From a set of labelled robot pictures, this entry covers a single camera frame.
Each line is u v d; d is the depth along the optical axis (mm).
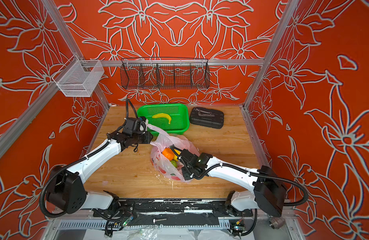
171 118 1096
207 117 1032
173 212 727
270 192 407
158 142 824
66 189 404
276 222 660
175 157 836
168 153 829
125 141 592
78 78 918
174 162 835
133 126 652
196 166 558
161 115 1100
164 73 990
